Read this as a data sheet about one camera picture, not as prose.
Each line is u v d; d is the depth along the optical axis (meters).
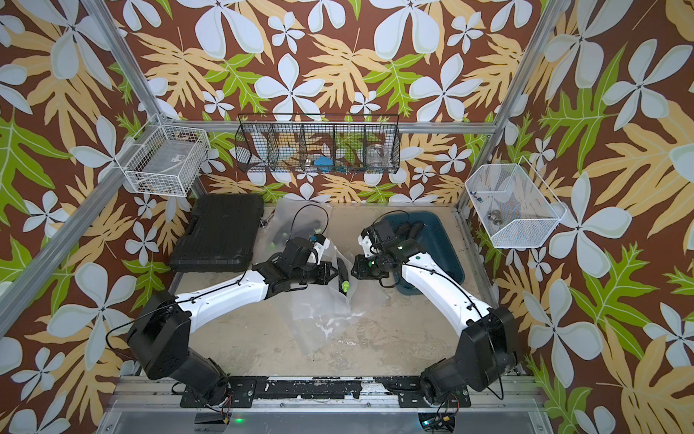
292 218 1.11
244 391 0.75
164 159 0.85
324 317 0.88
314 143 0.97
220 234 1.01
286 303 0.91
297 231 1.07
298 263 0.66
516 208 0.84
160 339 0.43
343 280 0.82
